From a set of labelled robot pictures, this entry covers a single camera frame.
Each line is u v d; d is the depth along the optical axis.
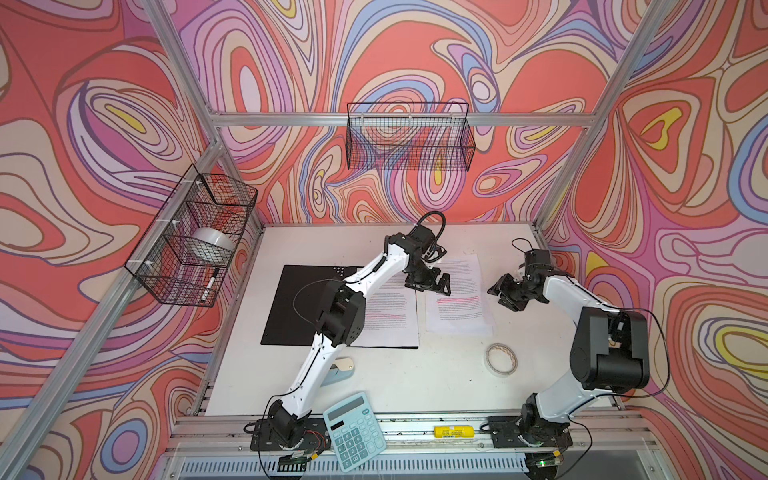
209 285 0.72
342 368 0.80
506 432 0.73
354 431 0.72
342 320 0.60
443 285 0.84
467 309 0.96
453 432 0.72
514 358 0.85
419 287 0.86
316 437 0.73
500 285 0.84
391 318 0.93
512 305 0.84
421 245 0.79
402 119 0.88
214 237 0.74
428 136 0.96
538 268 0.74
